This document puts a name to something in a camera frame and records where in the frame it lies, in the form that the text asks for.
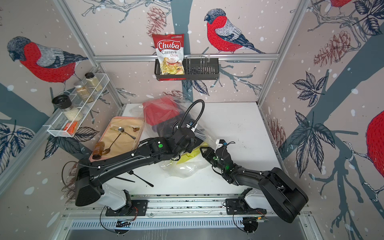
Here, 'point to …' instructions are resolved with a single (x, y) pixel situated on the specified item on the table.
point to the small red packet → (71, 127)
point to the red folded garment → (159, 110)
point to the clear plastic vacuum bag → (190, 168)
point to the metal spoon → (121, 129)
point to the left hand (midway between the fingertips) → (195, 134)
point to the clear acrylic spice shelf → (56, 125)
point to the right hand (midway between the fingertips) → (200, 149)
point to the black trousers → (182, 120)
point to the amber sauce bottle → (98, 150)
